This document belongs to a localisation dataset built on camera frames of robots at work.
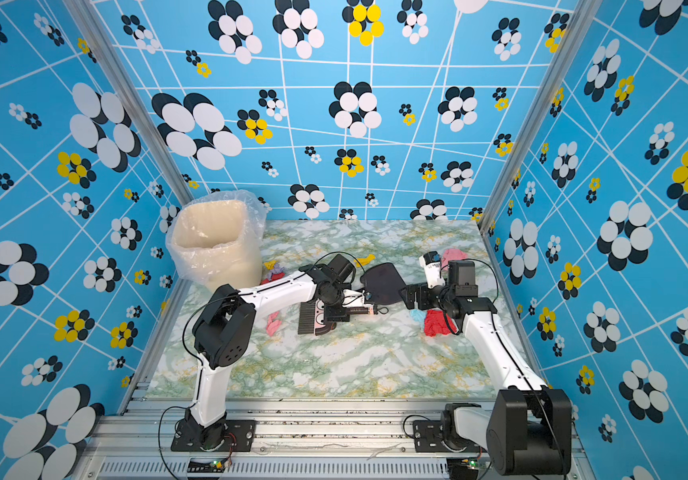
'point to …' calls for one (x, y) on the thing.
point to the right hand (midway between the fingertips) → (417, 288)
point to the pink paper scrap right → (452, 254)
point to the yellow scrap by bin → (270, 265)
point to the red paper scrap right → (438, 322)
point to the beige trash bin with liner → (216, 238)
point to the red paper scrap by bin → (275, 276)
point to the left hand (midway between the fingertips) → (349, 303)
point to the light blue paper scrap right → (418, 315)
